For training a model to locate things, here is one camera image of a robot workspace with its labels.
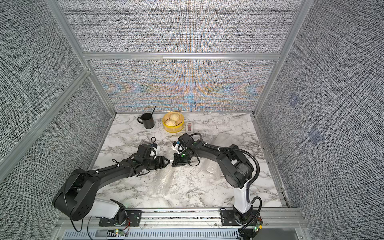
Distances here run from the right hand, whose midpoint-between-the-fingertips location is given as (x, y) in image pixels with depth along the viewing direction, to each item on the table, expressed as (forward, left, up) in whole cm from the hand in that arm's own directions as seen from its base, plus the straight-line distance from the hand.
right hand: (171, 162), depth 87 cm
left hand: (+1, +2, -1) cm, 3 cm away
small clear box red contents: (+28, -10, -3) cm, 30 cm away
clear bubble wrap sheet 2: (-13, +18, -6) cm, 23 cm away
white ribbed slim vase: (-13, +5, 0) cm, 14 cm away
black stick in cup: (+48, +19, -6) cm, 52 cm away
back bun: (+36, 0, -1) cm, 36 cm away
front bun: (+30, +3, -1) cm, 30 cm away
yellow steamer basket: (+28, -3, -3) cm, 29 cm away
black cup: (+32, +20, 0) cm, 37 cm away
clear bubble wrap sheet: (-5, -22, +1) cm, 23 cm away
